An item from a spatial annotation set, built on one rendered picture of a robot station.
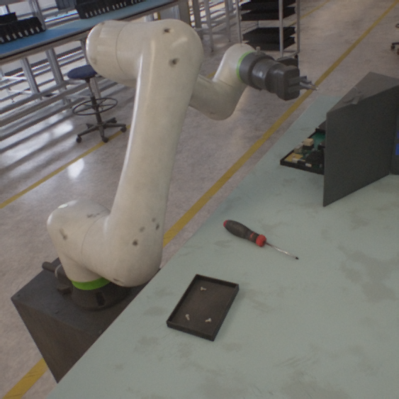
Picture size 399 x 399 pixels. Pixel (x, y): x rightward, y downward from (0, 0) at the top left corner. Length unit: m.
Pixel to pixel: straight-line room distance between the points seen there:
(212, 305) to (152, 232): 0.20
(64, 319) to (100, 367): 0.40
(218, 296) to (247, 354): 0.12
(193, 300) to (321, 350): 0.21
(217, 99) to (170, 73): 0.42
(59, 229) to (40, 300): 0.28
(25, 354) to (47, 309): 1.09
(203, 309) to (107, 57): 0.53
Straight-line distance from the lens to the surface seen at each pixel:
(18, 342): 2.23
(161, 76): 0.75
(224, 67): 1.21
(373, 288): 0.70
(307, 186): 0.94
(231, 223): 0.78
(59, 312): 1.05
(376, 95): 0.86
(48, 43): 4.33
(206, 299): 0.68
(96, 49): 0.89
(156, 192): 0.76
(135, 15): 5.24
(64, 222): 0.89
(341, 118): 0.80
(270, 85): 1.05
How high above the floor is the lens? 1.50
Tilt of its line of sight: 32 degrees down
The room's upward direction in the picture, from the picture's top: 10 degrees counter-clockwise
